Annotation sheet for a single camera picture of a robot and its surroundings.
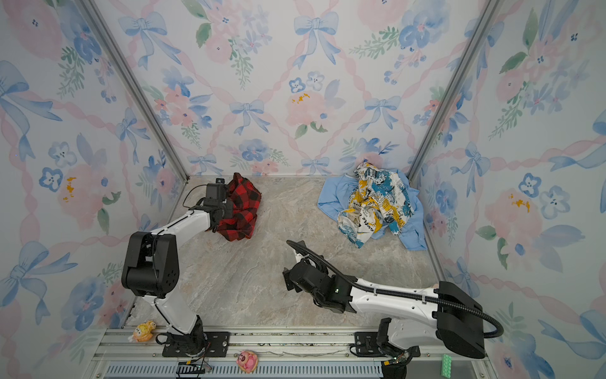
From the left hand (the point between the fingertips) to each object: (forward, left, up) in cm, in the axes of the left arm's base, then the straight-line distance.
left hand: (222, 202), depth 97 cm
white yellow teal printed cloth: (+2, -65, +2) cm, 65 cm away
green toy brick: (-54, -77, -10) cm, 94 cm away
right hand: (-27, -31, +1) cm, 41 cm away
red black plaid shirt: (+2, -10, 0) cm, 10 cm away
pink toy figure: (-53, -18, -8) cm, 57 cm away
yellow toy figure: (-46, +16, -8) cm, 49 cm away
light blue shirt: (+14, -48, -10) cm, 51 cm away
